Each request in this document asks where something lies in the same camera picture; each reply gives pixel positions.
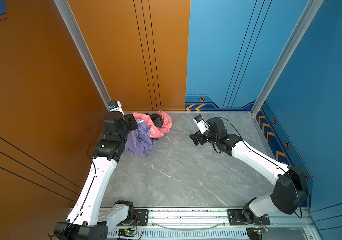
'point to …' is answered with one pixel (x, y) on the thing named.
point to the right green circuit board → (260, 231)
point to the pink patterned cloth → (156, 132)
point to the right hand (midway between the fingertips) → (195, 130)
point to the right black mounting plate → (235, 218)
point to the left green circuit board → (126, 232)
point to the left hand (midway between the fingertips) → (131, 113)
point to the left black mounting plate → (140, 218)
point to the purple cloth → (138, 141)
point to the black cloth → (156, 119)
